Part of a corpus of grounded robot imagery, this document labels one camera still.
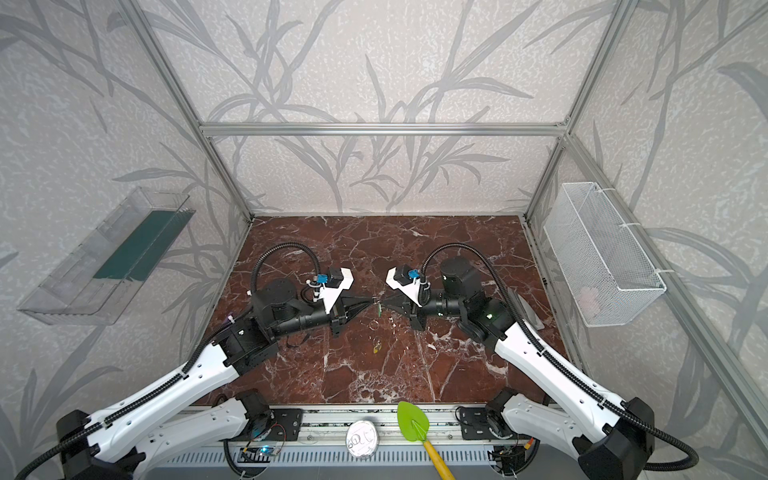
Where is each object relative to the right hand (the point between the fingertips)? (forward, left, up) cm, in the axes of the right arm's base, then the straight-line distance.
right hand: (386, 291), depth 67 cm
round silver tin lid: (-26, +6, -22) cm, 34 cm away
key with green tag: (-4, +1, -2) cm, 5 cm away
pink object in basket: (+2, -50, -8) cm, 50 cm away
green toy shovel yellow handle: (-23, -6, -26) cm, 35 cm away
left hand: (-2, +2, +3) cm, 4 cm away
